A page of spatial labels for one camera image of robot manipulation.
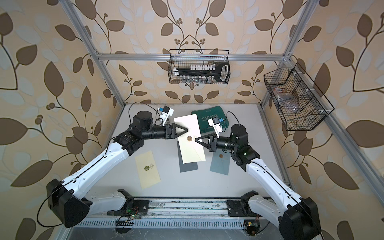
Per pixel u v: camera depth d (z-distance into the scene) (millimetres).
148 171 880
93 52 888
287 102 703
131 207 670
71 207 377
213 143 602
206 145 654
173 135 603
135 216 707
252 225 713
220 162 912
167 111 645
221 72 844
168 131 603
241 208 679
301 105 732
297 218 375
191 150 667
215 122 628
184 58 912
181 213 738
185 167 888
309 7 709
